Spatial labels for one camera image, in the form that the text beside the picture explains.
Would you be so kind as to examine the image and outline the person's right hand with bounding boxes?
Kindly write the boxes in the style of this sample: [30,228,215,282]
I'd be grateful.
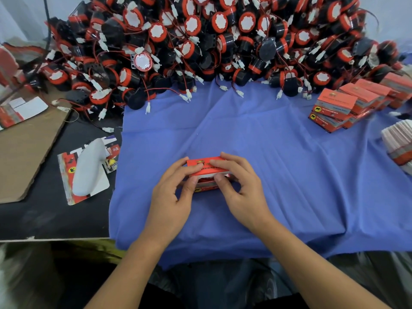
[209,151,276,236]

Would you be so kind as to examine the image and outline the person's left hand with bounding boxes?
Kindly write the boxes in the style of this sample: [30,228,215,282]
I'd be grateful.
[143,158,208,250]

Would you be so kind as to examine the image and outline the pile of black red buzzers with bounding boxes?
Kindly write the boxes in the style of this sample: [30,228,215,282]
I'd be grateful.
[13,0,406,113]

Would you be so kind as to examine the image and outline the stack of box blanks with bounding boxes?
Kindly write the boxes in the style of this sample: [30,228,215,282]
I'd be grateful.
[381,119,412,176]

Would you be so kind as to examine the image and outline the person's left forearm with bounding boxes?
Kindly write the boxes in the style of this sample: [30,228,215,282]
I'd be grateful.
[87,235,171,309]

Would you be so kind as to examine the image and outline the person's right forearm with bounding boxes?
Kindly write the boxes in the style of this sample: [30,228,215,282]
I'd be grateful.
[257,218,390,309]

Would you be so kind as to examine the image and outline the blue table cloth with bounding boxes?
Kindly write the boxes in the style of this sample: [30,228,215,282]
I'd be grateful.
[108,55,412,268]

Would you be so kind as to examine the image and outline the brown cardboard piece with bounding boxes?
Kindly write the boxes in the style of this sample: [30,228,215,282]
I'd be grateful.
[0,100,72,204]

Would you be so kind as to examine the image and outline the black hanging cable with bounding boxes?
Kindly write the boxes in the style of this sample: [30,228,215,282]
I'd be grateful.
[41,0,52,49]

